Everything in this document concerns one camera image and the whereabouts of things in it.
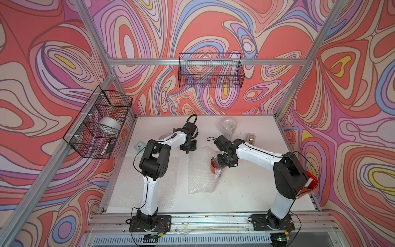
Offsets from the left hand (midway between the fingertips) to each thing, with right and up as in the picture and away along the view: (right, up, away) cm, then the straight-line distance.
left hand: (193, 149), depth 101 cm
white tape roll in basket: (-40, +16, -27) cm, 51 cm away
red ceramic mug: (+13, -8, -12) cm, 19 cm away
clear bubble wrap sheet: (+5, -16, -13) cm, 21 cm away
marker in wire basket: (-39, +4, -29) cm, 49 cm away
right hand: (+19, -9, -12) cm, 24 cm away
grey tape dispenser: (+38, +7, 0) cm, 39 cm away
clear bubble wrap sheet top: (+23, +15, +1) cm, 27 cm away
